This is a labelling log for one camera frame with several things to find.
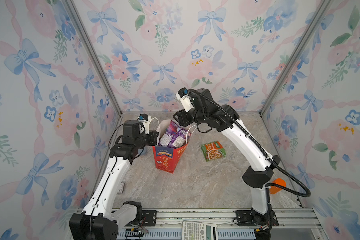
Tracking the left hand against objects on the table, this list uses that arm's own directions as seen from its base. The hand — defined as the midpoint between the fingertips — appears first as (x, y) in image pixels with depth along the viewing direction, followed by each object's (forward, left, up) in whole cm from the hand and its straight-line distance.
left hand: (158, 131), depth 75 cm
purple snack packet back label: (-2, -8, -3) cm, 9 cm away
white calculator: (-39, -20, -26) cm, 51 cm away
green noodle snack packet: (+4, -32, -25) cm, 41 cm away
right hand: (+3, -9, +11) cm, 15 cm away
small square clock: (-20, +21, -24) cm, 38 cm away
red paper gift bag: (-9, -4, -11) cm, 15 cm away
